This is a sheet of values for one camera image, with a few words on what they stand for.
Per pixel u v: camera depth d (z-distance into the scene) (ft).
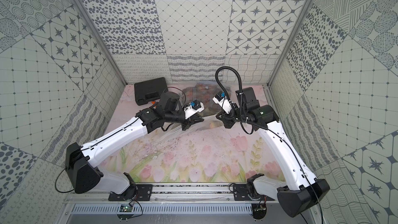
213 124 2.68
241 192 2.40
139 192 2.40
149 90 3.64
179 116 2.05
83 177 1.29
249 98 1.71
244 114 1.66
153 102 3.58
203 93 3.59
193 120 2.09
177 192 2.50
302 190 1.21
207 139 3.05
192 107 1.97
